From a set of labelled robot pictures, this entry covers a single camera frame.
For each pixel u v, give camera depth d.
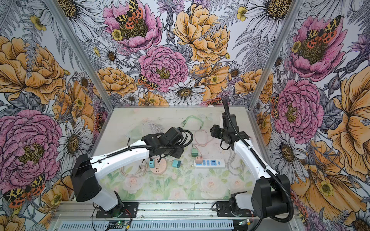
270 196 0.41
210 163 0.88
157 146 0.56
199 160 0.85
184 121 1.12
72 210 0.76
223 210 0.74
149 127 1.06
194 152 0.93
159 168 0.87
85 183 0.41
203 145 0.99
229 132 0.64
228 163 0.91
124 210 0.73
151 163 0.83
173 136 0.60
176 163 0.88
